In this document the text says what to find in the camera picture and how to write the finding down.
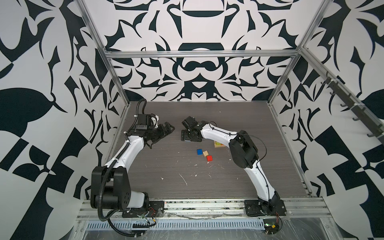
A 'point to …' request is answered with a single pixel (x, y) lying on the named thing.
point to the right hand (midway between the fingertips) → (186, 136)
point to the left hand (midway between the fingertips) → (169, 128)
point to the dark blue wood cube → (199, 152)
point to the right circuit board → (271, 226)
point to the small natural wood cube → (205, 153)
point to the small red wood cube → (209, 158)
